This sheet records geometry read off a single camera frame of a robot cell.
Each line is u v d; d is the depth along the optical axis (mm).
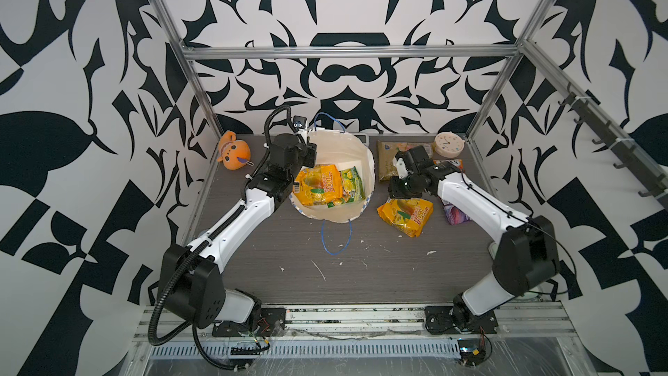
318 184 959
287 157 568
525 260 446
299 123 668
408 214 900
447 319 744
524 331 731
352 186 991
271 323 743
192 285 409
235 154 1019
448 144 1149
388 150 1077
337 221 728
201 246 430
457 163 1079
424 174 627
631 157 552
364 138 1149
